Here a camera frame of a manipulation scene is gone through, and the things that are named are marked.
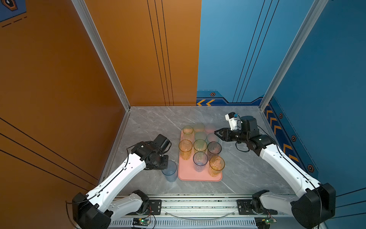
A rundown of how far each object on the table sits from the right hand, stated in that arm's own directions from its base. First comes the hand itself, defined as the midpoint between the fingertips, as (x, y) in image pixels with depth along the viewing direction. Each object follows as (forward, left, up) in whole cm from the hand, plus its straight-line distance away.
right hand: (218, 132), depth 78 cm
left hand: (-14, +29, -9) cm, 33 cm away
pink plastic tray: (-14, +17, -21) cm, 31 cm away
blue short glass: (-8, +9, -16) cm, 20 cm away
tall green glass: (-1, +9, -13) cm, 16 cm away
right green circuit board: (-38, -24, -23) cm, 50 cm away
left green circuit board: (-39, +40, -23) cm, 60 cm away
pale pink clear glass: (+14, +1, -14) cm, 20 cm away
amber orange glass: (-13, 0, -13) cm, 18 cm away
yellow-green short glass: (+14, +9, -13) cm, 21 cm away
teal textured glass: (+5, +9, -11) cm, 15 cm away
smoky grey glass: (-2, 0, -16) cm, 16 cm away
